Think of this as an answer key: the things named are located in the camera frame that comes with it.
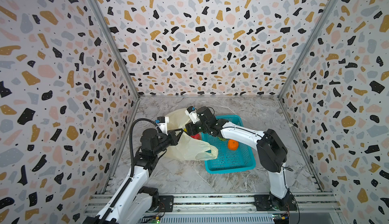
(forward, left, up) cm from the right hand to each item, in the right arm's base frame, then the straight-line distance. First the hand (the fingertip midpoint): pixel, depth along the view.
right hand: (181, 126), depth 83 cm
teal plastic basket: (-12, -35, -16) cm, 41 cm away
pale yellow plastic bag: (-15, -5, +2) cm, 15 cm away
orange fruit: (-5, -30, -13) cm, 32 cm away
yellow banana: (-14, -21, +11) cm, 27 cm away
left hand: (-6, -2, +7) cm, 9 cm away
